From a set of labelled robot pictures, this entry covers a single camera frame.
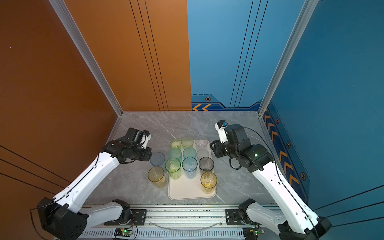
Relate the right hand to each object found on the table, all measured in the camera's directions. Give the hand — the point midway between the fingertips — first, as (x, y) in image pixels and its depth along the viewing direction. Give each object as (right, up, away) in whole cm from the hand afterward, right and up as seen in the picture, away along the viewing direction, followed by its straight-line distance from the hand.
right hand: (212, 144), depth 69 cm
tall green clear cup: (-21, -15, +16) cm, 30 cm away
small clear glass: (-4, -3, +30) cm, 30 cm away
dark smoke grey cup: (-2, -13, +14) cm, 19 cm away
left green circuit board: (-43, -43, +2) cm, 60 cm away
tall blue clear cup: (-30, -11, +15) cm, 35 cm away
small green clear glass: (-21, -3, +28) cm, 35 cm away
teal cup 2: (-12, -8, +21) cm, 25 cm away
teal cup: (-21, -8, +22) cm, 31 cm away
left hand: (-32, -6, +10) cm, 34 cm away
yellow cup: (-28, -16, +6) cm, 33 cm away
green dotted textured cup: (-13, -2, +25) cm, 28 cm away
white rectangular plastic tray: (-15, -28, +17) cm, 36 cm away
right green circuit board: (+19, -43, +1) cm, 47 cm away
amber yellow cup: (-1, -22, +12) cm, 25 cm away
